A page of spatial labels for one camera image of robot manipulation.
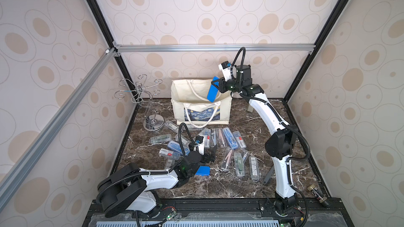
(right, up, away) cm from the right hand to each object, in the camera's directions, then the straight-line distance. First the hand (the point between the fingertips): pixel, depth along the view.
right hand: (220, 81), depth 86 cm
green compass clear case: (+10, -47, -3) cm, 49 cm away
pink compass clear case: (+4, -44, +3) cm, 44 cm away
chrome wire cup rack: (-43, -24, +17) cm, 52 cm away
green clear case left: (-37, -33, +11) cm, 51 cm away
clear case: (-28, -45, +1) cm, 53 cm away
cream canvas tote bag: (-16, -14, 0) cm, 21 cm away
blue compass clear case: (+7, -33, +11) cm, 36 cm away
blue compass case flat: (-9, -50, 0) cm, 50 cm away
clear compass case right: (+19, -45, +1) cm, 48 cm away
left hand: (-4, -34, -5) cm, 34 cm away
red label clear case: (+13, -34, +11) cm, 38 cm away
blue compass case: (-4, -6, -3) cm, 8 cm away
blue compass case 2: (-26, -38, +8) cm, 47 cm away
